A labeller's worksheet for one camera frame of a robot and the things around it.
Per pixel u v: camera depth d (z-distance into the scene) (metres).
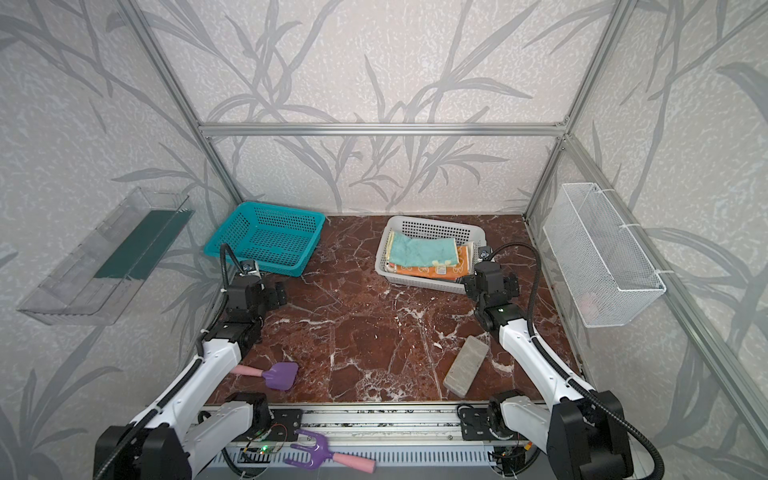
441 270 0.97
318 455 0.71
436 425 0.75
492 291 0.63
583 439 0.39
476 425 0.73
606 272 0.61
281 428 0.72
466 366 0.81
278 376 0.81
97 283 0.65
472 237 1.05
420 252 1.00
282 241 1.12
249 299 0.64
